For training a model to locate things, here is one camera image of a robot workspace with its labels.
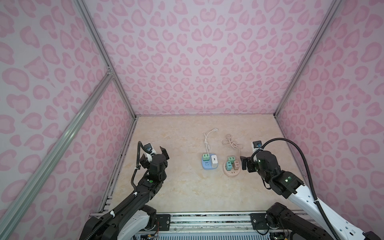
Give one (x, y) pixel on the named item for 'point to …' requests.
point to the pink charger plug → (236, 165)
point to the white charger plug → (214, 161)
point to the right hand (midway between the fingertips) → (249, 154)
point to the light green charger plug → (206, 157)
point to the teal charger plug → (229, 166)
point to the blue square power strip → (207, 165)
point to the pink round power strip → (233, 172)
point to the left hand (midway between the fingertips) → (157, 148)
